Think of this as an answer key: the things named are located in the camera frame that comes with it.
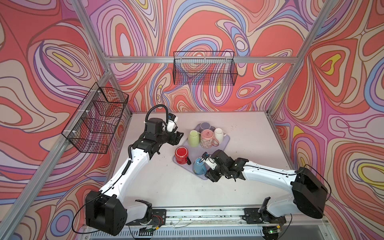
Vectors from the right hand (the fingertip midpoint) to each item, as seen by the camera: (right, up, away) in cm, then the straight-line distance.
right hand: (211, 175), depth 83 cm
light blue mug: (-7, +5, -2) cm, 9 cm away
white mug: (+7, +23, +12) cm, 27 cm away
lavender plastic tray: (-9, +10, +11) cm, 18 cm away
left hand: (-17, +25, -4) cm, 31 cm away
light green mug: (-10, +20, +10) cm, 24 cm away
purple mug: (-2, +28, +19) cm, 34 cm away
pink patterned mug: (-1, +20, +8) cm, 21 cm away
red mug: (-17, +10, +3) cm, 20 cm away
